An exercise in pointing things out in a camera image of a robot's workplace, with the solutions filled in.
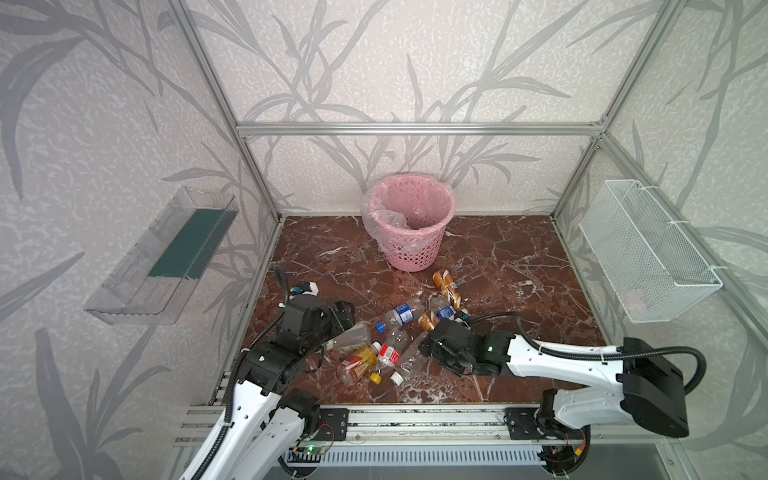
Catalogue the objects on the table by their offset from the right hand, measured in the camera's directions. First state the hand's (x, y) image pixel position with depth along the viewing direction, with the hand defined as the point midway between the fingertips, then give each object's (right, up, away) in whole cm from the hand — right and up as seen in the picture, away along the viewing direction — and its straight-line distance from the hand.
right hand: (422, 345), depth 80 cm
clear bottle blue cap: (-5, +6, +8) cm, 12 cm away
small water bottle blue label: (+7, +8, +11) cm, 15 cm away
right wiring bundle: (+35, -26, -7) cm, 44 cm away
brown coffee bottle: (+2, +5, +7) cm, 8 cm away
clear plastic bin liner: (-6, +39, +26) cm, 47 cm away
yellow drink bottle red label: (-17, -4, -1) cm, 18 cm away
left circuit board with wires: (-26, -20, -9) cm, 34 cm away
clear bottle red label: (-9, -2, +1) cm, 9 cm away
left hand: (-19, +12, -6) cm, 23 cm away
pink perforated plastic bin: (+2, +22, +19) cm, 29 cm away
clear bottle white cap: (-3, -3, -1) cm, 5 cm away
